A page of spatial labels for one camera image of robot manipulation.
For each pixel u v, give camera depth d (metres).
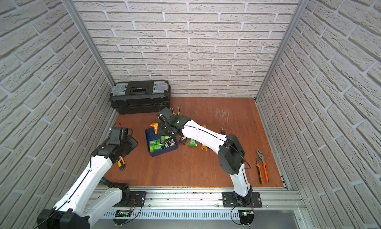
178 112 1.10
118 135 0.60
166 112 0.63
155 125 0.81
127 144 0.69
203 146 0.92
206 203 0.74
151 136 0.99
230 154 0.48
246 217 0.70
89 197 0.45
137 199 0.73
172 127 0.61
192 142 0.93
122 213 0.73
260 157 0.87
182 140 0.94
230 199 0.74
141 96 0.98
